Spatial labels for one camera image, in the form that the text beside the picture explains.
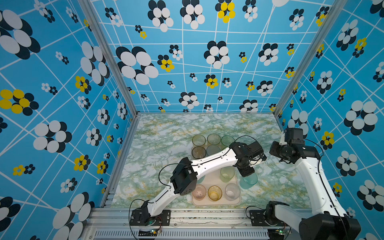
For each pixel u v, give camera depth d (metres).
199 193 0.81
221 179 0.84
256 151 0.62
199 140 0.94
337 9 0.68
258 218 0.72
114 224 0.74
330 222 0.38
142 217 0.64
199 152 0.83
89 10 0.70
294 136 0.58
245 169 0.69
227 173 0.89
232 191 0.80
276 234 0.70
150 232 0.71
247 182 0.85
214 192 0.81
